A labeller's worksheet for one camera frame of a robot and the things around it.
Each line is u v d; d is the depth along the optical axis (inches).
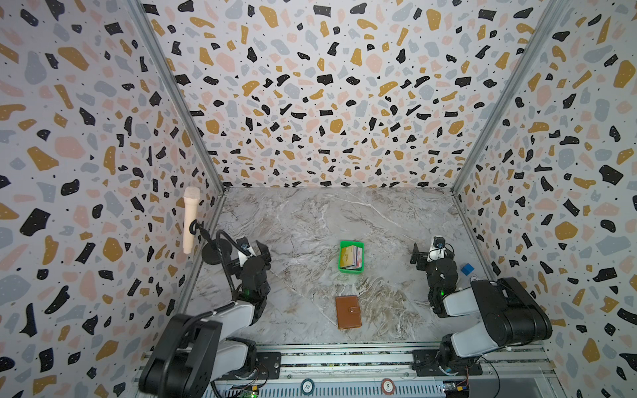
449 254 33.1
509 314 18.0
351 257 37.2
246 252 28.1
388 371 29.0
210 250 38.0
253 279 25.3
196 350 16.4
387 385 28.1
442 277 27.3
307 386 27.6
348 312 32.8
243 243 28.2
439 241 30.9
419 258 32.4
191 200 30.5
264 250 31.8
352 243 39.9
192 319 16.5
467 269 36.9
